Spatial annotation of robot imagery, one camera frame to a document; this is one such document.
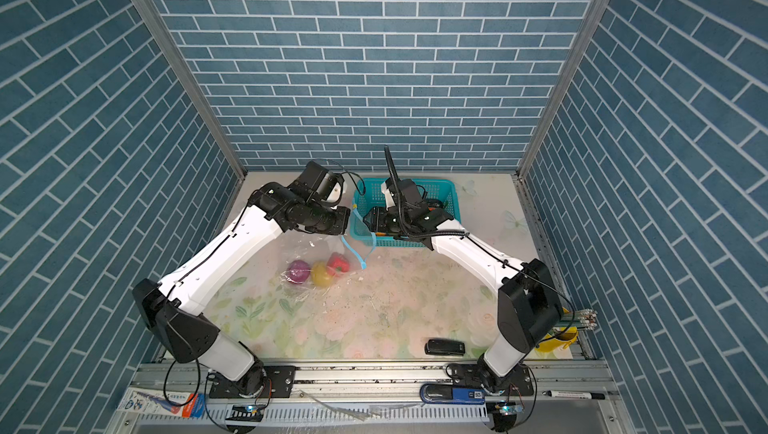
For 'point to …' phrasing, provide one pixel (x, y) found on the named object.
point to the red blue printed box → (151, 401)
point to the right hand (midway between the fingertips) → (368, 215)
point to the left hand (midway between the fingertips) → (349, 225)
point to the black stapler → (439, 346)
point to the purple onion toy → (298, 271)
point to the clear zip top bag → (312, 248)
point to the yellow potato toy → (321, 276)
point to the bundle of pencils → (584, 318)
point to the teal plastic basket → (367, 193)
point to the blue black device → (448, 394)
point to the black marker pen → (574, 394)
